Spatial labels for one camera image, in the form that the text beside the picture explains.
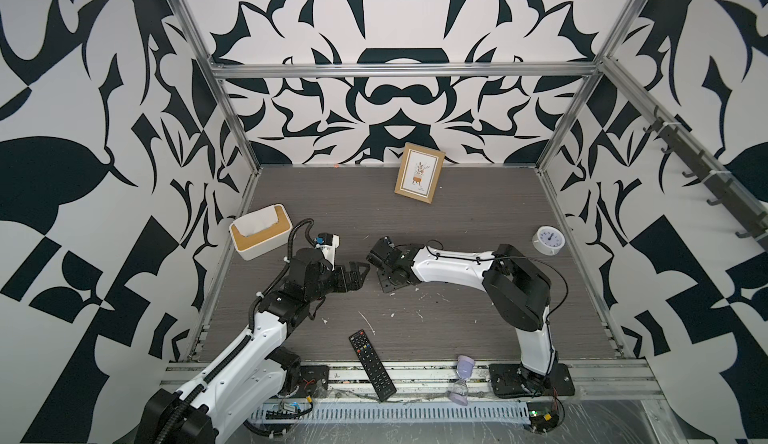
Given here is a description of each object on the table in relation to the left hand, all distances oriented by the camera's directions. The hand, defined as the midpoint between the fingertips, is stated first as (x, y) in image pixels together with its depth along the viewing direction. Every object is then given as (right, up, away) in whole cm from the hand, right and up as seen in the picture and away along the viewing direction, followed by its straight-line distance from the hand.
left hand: (357, 262), depth 80 cm
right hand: (+9, -8, +11) cm, 15 cm away
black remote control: (+6, -27, -7) cm, 28 cm away
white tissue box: (-32, +6, +16) cm, 36 cm away
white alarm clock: (+60, +3, +17) cm, 62 cm away
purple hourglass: (+25, -29, -7) cm, 39 cm away
